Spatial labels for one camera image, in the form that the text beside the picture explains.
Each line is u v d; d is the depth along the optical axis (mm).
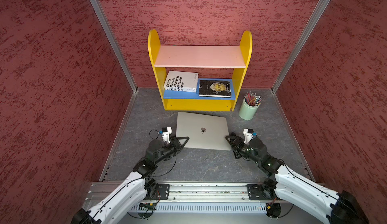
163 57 823
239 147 709
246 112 984
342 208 416
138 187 543
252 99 964
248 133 756
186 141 738
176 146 671
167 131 736
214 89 997
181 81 1002
